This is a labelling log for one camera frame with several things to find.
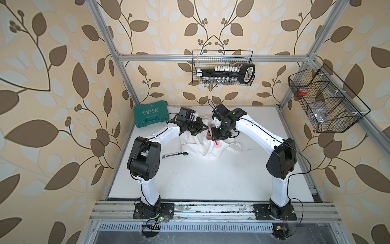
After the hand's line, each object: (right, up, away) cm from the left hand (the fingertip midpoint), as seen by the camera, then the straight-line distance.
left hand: (207, 125), depth 88 cm
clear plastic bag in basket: (+54, +8, -15) cm, 57 cm away
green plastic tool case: (-41, +8, +24) cm, 48 cm away
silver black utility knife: (-14, -18, +5) cm, 23 cm away
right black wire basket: (+60, +9, -15) cm, 62 cm away
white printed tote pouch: (-3, -11, +3) cm, 12 cm away
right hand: (+4, -8, -3) cm, 9 cm away
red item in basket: (+56, +20, -1) cm, 59 cm away
